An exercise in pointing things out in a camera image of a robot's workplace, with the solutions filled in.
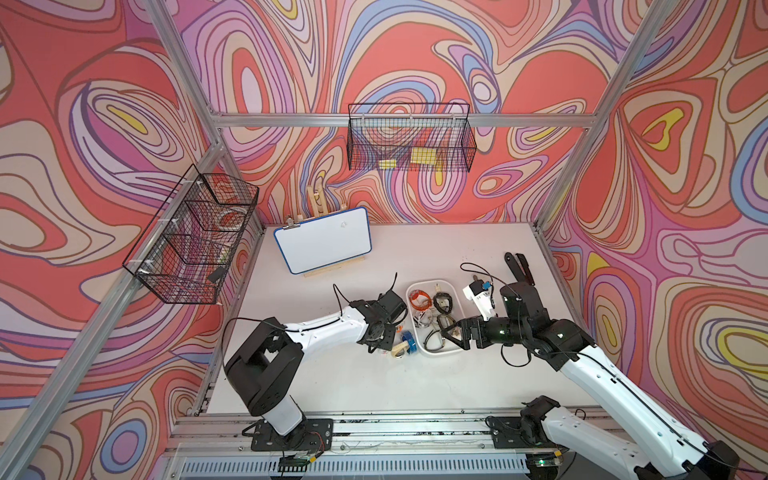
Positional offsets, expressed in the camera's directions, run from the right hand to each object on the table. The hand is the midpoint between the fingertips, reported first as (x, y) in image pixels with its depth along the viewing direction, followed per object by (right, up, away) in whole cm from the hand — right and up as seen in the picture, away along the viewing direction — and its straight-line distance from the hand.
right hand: (456, 338), depth 72 cm
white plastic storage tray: (-2, +4, +21) cm, 22 cm away
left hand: (-17, -5, +15) cm, 24 cm away
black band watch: (+1, +5, +24) cm, 25 cm away
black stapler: (+30, +17, +33) cm, 47 cm away
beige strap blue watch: (-13, -7, +12) cm, 19 cm away
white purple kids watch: (-6, +1, +19) cm, 20 cm away
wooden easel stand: (-44, +39, +46) cm, 75 cm away
